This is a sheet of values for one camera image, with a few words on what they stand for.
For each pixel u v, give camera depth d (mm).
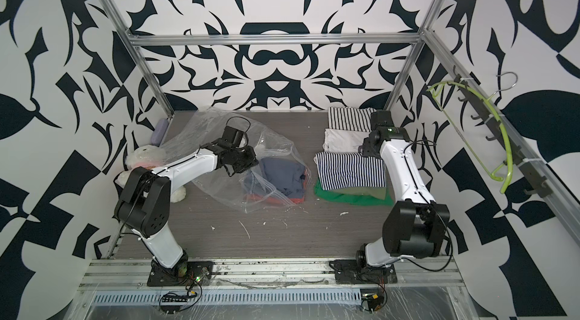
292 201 836
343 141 1049
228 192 892
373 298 714
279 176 898
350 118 1372
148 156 892
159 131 1117
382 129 583
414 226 431
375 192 876
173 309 690
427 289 729
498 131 551
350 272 743
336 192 891
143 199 539
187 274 708
